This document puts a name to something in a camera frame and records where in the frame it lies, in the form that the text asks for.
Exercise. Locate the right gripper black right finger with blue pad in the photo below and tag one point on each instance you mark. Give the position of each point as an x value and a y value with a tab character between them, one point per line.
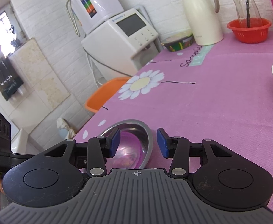
177	149

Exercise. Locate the purple plastic bowl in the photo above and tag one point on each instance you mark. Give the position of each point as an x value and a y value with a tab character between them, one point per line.
128	154

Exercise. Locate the dark stirring stick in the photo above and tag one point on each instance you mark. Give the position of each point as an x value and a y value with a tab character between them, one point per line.
248	13

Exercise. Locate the pink floral tablecloth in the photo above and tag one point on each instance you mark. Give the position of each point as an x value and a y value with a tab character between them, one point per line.
223	93

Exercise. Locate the black wall dispenser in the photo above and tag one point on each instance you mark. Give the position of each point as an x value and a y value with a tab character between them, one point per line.
10	81

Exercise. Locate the clear glass pitcher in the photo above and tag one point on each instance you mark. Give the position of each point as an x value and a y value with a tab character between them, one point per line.
255	19

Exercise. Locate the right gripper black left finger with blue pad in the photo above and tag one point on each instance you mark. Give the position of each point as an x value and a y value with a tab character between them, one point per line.
98	149

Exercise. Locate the stainless steel bowl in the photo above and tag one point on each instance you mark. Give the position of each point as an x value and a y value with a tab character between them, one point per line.
139	129

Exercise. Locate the white thermos jug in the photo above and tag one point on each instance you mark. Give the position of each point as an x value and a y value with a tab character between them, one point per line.
203	21

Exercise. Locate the white purple water purifier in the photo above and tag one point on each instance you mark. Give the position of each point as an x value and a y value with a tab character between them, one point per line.
92	13

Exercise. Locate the white water dispenser with screen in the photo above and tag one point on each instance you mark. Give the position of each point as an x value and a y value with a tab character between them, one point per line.
122	45

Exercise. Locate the red plastic basket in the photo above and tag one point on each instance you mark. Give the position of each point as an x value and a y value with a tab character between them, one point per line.
250	35

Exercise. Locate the orange plastic stool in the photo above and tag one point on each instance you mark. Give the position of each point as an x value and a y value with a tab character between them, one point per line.
96	101

